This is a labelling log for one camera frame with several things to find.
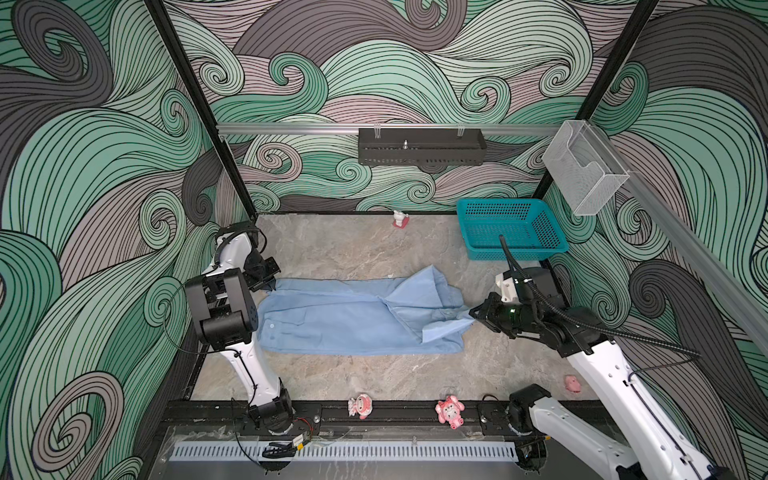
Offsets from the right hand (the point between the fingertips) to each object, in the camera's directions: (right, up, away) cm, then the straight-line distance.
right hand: (469, 311), depth 70 cm
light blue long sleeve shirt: (-11, -5, +15) cm, 19 cm away
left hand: (-55, +4, +20) cm, 58 cm away
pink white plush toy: (-26, -24, +2) cm, 36 cm away
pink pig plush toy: (-4, -25, +2) cm, 25 cm away
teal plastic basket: (+37, +22, +44) cm, 62 cm away
